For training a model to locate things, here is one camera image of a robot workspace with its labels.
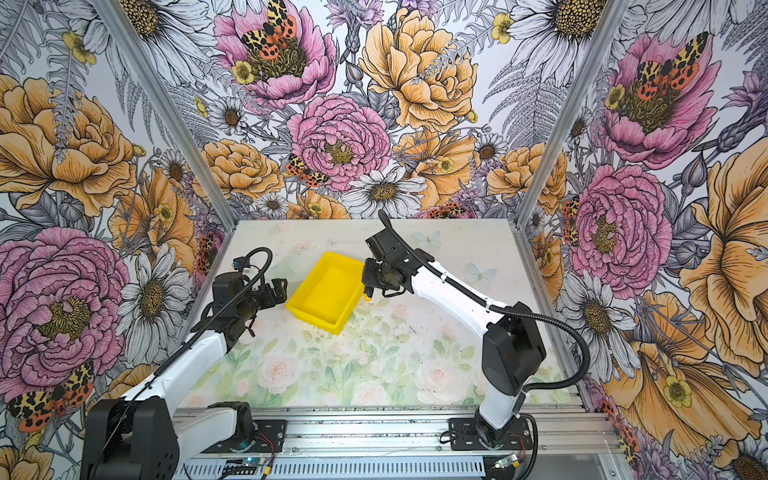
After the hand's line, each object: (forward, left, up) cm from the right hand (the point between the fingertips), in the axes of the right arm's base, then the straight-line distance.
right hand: (367, 286), depth 83 cm
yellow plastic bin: (+8, +14, -16) cm, 23 cm away
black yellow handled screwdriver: (-4, 0, -1) cm, 4 cm away
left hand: (+2, +28, -5) cm, 28 cm away
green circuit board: (-38, +29, -17) cm, 51 cm away
